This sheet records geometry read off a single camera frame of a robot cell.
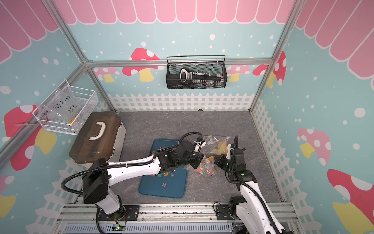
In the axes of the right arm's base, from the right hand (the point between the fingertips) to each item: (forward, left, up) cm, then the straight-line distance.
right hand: (214, 156), depth 82 cm
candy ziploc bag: (+14, -3, -10) cm, 18 cm away
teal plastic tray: (-13, +24, -12) cm, 30 cm away
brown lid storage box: (+8, +62, +10) cm, 64 cm away
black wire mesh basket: (+42, +24, +22) cm, 53 cm away
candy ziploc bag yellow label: (-4, +4, -4) cm, 7 cm away
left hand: (-2, +7, +4) cm, 8 cm away
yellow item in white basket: (+7, +70, +24) cm, 74 cm away
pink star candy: (-12, +29, -11) cm, 33 cm away
